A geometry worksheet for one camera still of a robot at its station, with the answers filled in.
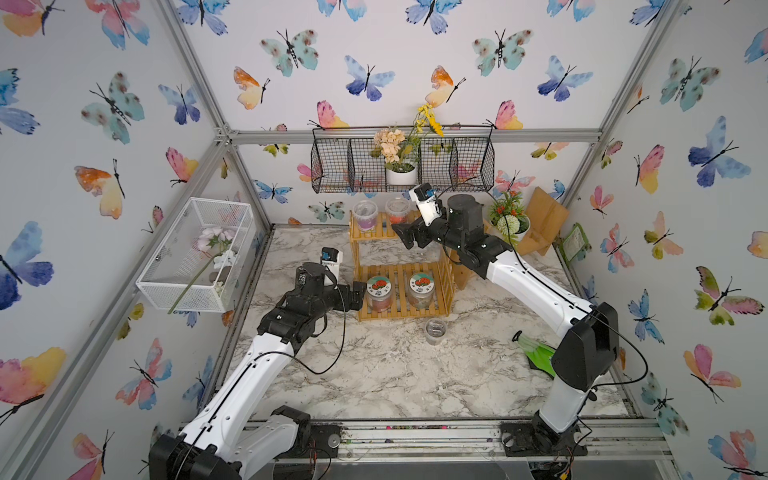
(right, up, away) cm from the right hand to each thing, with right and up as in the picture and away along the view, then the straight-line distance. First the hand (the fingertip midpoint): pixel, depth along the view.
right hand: (408, 210), depth 77 cm
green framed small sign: (+62, -7, +34) cm, 71 cm away
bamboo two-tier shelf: (-1, -23, +24) cm, 33 cm away
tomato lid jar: (-8, -23, +12) cm, 27 cm away
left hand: (-14, -18, +1) cm, 23 cm away
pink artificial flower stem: (-48, -8, -3) cm, 48 cm away
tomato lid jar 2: (+4, -22, +13) cm, 26 cm away
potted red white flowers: (+31, 0, +14) cm, 34 cm away
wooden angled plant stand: (+48, +2, +26) cm, 55 cm away
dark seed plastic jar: (+8, -33, +10) cm, 35 cm away
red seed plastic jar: (-3, 0, +2) cm, 3 cm away
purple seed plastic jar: (-11, 0, +1) cm, 11 cm away
